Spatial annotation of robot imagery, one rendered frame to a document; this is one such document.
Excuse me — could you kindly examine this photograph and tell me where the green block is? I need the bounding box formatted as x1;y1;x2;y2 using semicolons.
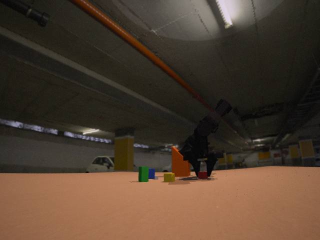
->
138;174;149;182
138;166;149;175

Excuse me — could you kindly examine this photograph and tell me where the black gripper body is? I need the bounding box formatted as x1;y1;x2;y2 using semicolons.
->
183;139;224;161

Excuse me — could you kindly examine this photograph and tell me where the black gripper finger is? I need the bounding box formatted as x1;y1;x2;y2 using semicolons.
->
188;161;201;177
204;159;218;177

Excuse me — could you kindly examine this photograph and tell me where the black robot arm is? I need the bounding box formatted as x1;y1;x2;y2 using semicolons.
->
178;99;232;159

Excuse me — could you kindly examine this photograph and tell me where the yellow block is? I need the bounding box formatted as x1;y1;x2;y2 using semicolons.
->
164;173;175;182

